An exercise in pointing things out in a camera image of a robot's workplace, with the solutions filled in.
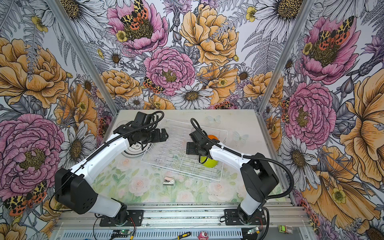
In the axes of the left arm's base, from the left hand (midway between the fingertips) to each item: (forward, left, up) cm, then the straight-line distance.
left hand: (159, 141), depth 83 cm
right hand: (-2, -18, -9) cm, 21 cm away
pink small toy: (-41, -22, -11) cm, 48 cm away
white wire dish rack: (+2, -4, -17) cm, 18 cm away
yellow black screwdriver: (-41, -12, -16) cm, 46 cm away
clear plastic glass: (+23, +31, -11) cm, 40 cm away
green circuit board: (-39, +14, -18) cm, 45 cm away
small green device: (-39, -60, -14) cm, 73 cm away
